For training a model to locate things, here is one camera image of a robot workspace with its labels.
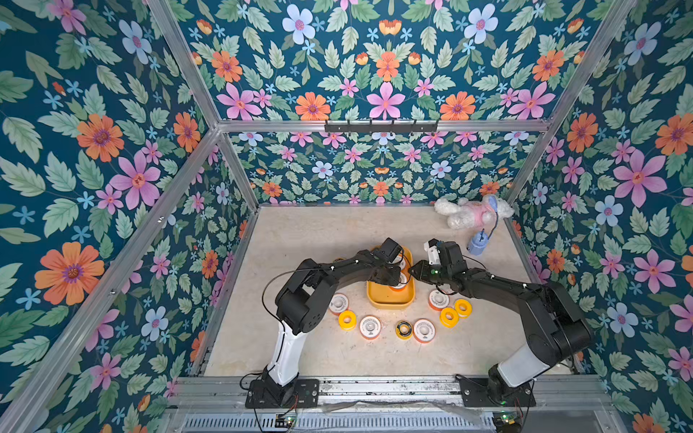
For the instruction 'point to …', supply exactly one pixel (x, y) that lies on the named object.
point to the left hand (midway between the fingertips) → (399, 277)
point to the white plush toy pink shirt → (462, 214)
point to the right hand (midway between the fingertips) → (410, 269)
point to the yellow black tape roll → (403, 329)
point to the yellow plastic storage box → (382, 295)
